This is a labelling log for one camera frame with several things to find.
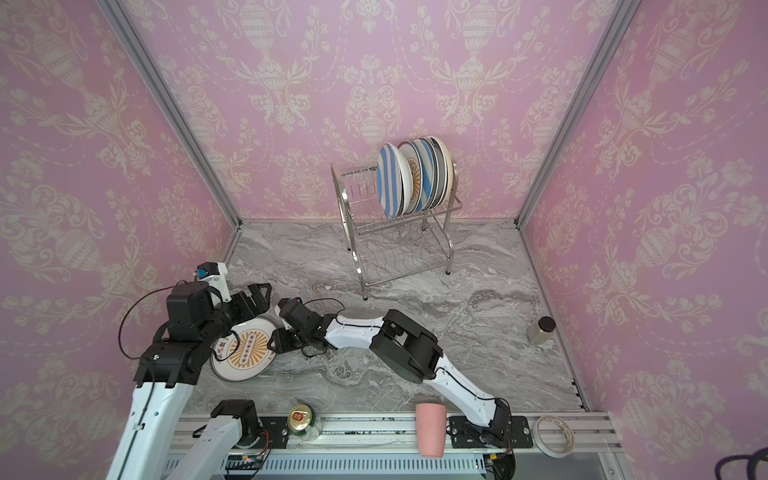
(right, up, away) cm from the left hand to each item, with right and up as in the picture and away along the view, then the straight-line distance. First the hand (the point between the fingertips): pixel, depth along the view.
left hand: (258, 292), depth 71 cm
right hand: (-2, -18, +15) cm, 23 cm away
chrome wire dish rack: (+35, +11, +36) cm, 51 cm away
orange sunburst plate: (-11, -20, +16) cm, 28 cm away
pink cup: (+42, -32, -1) cm, 53 cm away
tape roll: (+68, -37, 0) cm, 78 cm away
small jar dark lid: (+74, -13, +11) cm, 76 cm away
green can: (+13, -29, -5) cm, 32 cm away
